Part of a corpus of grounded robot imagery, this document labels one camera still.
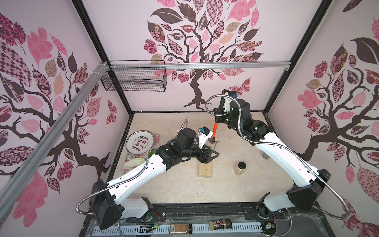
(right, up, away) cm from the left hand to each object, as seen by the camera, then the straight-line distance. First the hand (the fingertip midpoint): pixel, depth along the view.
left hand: (214, 154), depth 68 cm
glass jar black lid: (+17, -10, +13) cm, 23 cm away
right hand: (+1, +23, +2) cm, 23 cm away
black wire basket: (-48, +47, +26) cm, 72 cm away
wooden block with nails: (-3, -13, +17) cm, 21 cm away
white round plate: (-48, +2, +32) cm, 57 cm away
